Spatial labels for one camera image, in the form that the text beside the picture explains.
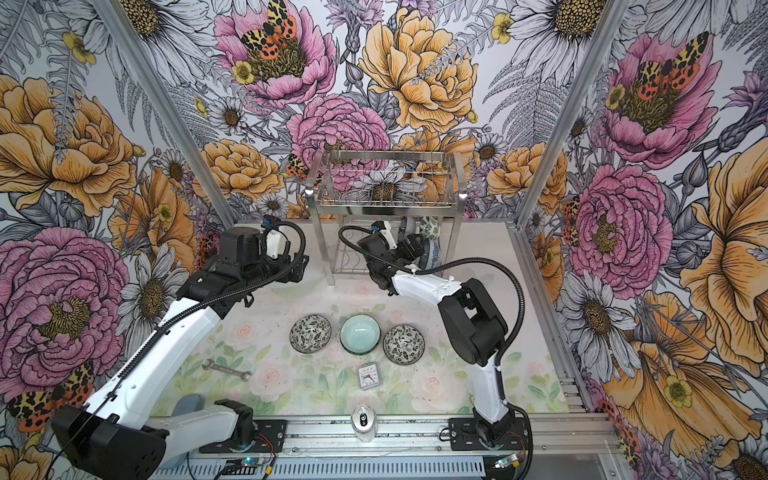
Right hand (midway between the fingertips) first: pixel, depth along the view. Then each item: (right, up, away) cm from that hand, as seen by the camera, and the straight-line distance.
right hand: (411, 249), depth 93 cm
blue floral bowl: (+6, -2, +3) cm, 7 cm away
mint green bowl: (-15, -25, -4) cm, 30 cm away
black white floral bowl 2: (-3, -28, -4) cm, 28 cm away
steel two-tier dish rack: (-22, +22, +22) cm, 39 cm away
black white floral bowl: (-30, -25, -3) cm, 40 cm away
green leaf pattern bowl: (+7, +7, +12) cm, 16 cm away
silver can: (-12, -37, -29) cm, 48 cm away
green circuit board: (+21, -50, -22) cm, 58 cm away
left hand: (-32, -4, -16) cm, 36 cm away
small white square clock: (-12, -34, -12) cm, 38 cm away
